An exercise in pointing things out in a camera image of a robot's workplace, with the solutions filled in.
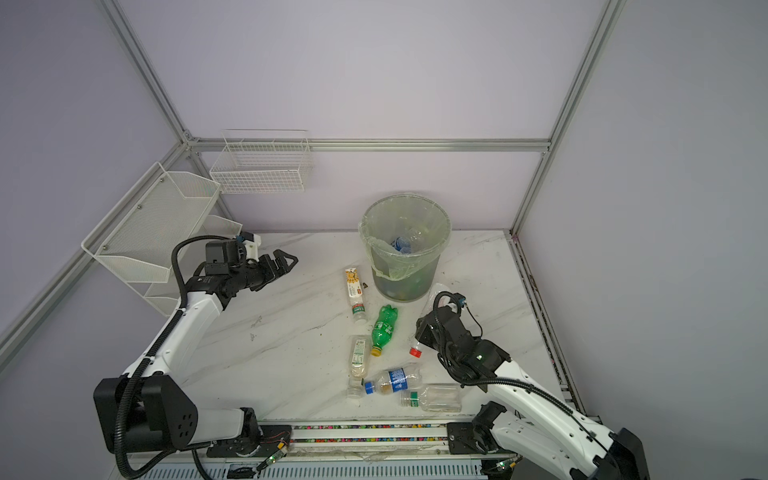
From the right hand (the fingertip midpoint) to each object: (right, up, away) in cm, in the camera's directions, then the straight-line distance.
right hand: (415, 327), depth 79 cm
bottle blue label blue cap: (-1, -15, +5) cm, 16 cm away
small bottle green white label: (-15, -9, +3) cm, 18 cm away
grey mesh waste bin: (0, +9, +18) cm, 20 cm away
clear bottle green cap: (+6, -20, +1) cm, 21 cm away
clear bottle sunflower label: (-18, +6, +17) cm, 26 cm away
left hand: (-36, +15, +4) cm, 40 cm away
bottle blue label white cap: (-3, +24, +28) cm, 36 cm away
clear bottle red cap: (+3, +5, +1) cm, 6 cm away
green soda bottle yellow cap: (-9, -3, +9) cm, 13 cm away
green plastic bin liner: (+5, +31, +19) cm, 37 cm away
